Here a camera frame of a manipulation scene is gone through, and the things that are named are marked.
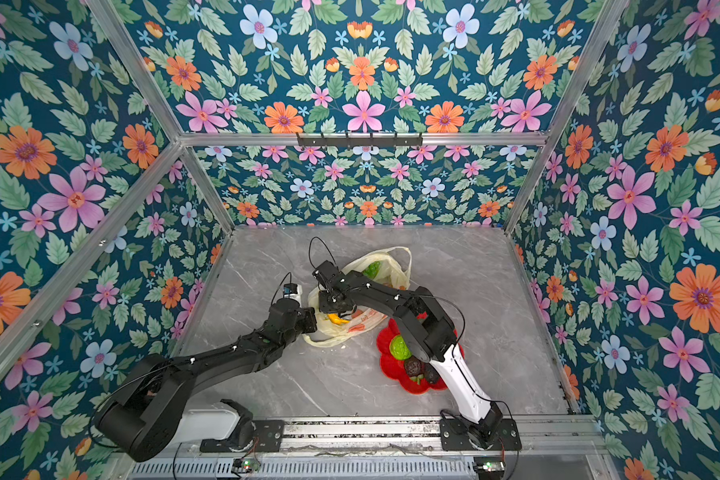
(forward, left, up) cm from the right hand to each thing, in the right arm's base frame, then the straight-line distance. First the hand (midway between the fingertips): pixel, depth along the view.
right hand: (325, 304), depth 96 cm
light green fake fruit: (-16, -23, +3) cm, 29 cm away
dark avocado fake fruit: (-23, -32, +1) cm, 39 cm away
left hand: (-3, 0, +7) cm, 7 cm away
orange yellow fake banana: (-6, -4, +1) cm, 7 cm away
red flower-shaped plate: (-20, -22, -2) cm, 30 cm away
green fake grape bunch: (+13, -15, +2) cm, 20 cm away
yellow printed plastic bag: (+10, -23, +8) cm, 26 cm away
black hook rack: (+38, -12, +35) cm, 53 cm away
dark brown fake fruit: (-21, -27, +2) cm, 34 cm away
